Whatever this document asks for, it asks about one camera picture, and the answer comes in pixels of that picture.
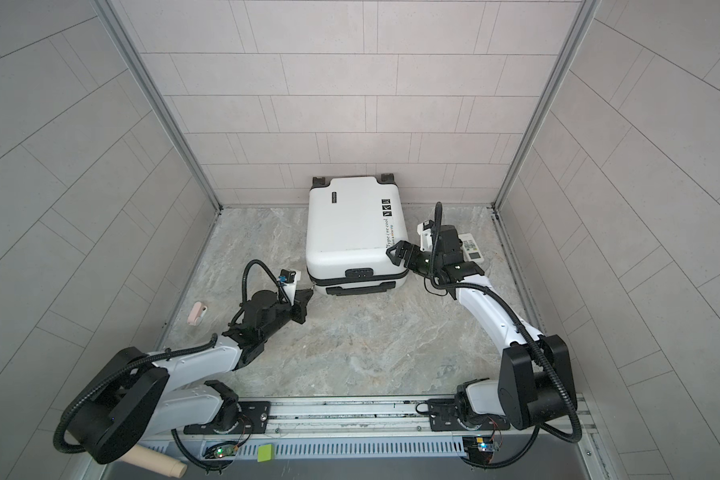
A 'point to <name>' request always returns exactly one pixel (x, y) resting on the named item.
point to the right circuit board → (479, 448)
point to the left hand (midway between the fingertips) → (320, 289)
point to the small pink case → (197, 313)
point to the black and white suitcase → (351, 224)
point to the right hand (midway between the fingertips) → (396, 255)
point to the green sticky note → (264, 452)
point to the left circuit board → (224, 451)
